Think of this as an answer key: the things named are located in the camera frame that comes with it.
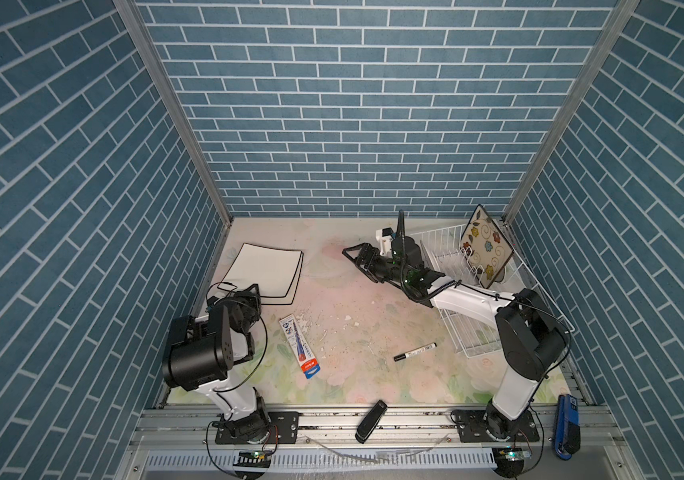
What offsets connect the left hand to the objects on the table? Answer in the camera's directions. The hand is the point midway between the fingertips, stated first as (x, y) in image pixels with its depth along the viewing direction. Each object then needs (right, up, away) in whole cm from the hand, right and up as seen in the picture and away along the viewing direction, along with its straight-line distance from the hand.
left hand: (260, 280), depth 92 cm
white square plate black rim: (+3, +3, +5) cm, 7 cm away
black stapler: (+34, -34, -16) cm, 51 cm away
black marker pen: (+45, -21, -6) cm, 50 cm away
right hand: (+27, +8, -9) cm, 29 cm away
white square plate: (+8, -6, -2) cm, 10 cm away
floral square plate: (+72, +11, +5) cm, 73 cm away
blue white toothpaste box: (+17, -22, -9) cm, 29 cm away
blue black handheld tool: (+80, -33, -22) cm, 89 cm away
